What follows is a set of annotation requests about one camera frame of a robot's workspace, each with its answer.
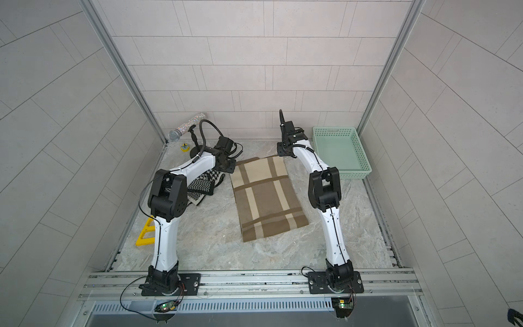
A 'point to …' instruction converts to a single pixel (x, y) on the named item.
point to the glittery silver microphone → (175, 135)
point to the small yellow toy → (184, 148)
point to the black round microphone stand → (196, 150)
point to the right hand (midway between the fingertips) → (284, 148)
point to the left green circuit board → (167, 306)
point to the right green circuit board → (342, 306)
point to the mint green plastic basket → (340, 148)
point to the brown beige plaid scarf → (265, 201)
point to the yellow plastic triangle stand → (146, 227)
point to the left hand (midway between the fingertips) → (233, 164)
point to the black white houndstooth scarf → (203, 186)
